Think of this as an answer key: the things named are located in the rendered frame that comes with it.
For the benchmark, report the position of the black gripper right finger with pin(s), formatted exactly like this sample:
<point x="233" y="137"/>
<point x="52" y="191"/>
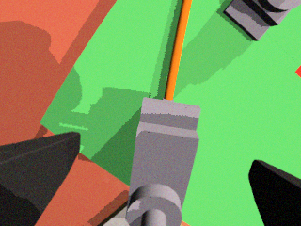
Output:
<point x="276" y="193"/>

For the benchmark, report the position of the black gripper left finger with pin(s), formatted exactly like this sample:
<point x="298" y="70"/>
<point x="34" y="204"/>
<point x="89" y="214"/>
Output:
<point x="31" y="172"/>

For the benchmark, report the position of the green flat deck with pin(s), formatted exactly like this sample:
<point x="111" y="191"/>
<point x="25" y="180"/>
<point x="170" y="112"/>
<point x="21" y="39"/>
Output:
<point x="240" y="62"/>

